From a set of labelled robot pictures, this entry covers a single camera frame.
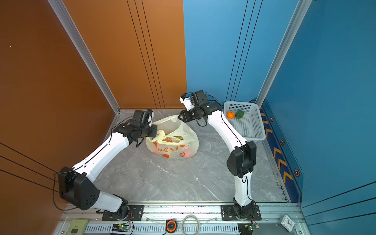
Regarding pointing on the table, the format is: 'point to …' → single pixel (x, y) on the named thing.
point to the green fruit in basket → (239, 114)
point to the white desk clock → (287, 223)
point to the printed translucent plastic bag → (175, 139)
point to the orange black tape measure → (171, 225)
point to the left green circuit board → (120, 227)
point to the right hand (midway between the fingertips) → (180, 116)
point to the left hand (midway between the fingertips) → (155, 127)
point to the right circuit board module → (246, 228)
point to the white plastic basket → (251, 125)
